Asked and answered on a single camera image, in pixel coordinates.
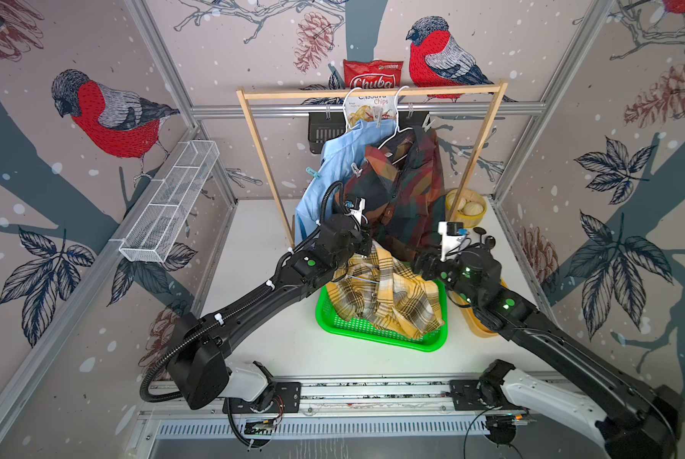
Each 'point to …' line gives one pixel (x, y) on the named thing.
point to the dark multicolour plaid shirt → (399, 186)
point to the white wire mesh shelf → (152, 233)
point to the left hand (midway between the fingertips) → (376, 220)
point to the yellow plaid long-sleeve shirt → (379, 289)
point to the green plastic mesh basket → (330, 322)
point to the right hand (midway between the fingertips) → (409, 246)
